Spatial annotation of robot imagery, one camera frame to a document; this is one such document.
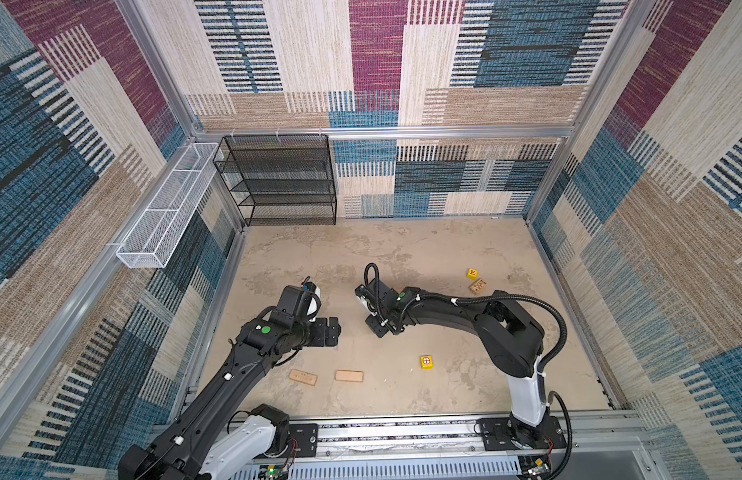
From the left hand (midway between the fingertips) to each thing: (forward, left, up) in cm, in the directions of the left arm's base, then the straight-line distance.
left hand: (326, 324), depth 78 cm
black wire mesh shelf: (+54, +20, +4) cm, 58 cm away
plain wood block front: (-9, -6, -13) cm, 17 cm away
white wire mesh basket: (+13, +39, +19) cm, 46 cm away
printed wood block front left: (-9, +7, -13) cm, 17 cm away
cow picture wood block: (+18, -47, -11) cm, 51 cm away
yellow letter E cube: (+23, -46, -11) cm, 53 cm away
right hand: (+6, -15, -13) cm, 20 cm away
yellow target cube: (-6, -27, -12) cm, 30 cm away
